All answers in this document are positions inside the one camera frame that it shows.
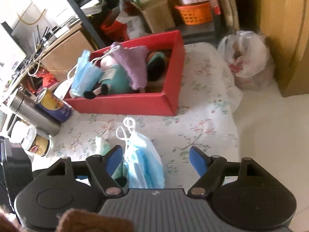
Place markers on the wooden low cabinet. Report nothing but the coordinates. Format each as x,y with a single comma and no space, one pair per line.
62,55

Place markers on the wooden cupboard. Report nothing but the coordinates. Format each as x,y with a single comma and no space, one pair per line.
285,25

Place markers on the brown cardboard box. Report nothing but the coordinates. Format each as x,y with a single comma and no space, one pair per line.
157,15

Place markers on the blue surgical face mask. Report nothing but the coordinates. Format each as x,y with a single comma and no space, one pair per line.
142,161

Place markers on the red white plastic bag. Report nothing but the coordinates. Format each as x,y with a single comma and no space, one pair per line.
123,23

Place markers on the red cardboard box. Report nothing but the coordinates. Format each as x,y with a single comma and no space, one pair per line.
162,103

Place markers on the orange plastic basket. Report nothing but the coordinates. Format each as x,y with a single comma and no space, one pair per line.
196,14

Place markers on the floral white tablecloth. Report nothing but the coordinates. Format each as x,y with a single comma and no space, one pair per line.
204,119

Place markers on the Moccona glass coffee jar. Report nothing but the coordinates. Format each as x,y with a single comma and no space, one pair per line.
34,141

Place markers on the black striped knitted sock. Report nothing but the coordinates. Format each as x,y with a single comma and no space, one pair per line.
157,63

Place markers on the pink pig plush toy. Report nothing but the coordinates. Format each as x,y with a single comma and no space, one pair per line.
114,79

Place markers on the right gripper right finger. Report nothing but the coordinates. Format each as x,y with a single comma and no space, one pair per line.
210,169

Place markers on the stainless steel thermos flask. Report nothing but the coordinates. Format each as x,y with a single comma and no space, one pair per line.
25,108

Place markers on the purple knitted cloth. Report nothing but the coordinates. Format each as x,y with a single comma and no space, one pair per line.
133,60

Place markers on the blue yellow drink can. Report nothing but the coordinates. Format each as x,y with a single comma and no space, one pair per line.
52,105

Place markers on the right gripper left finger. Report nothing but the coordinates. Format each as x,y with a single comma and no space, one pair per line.
101,169

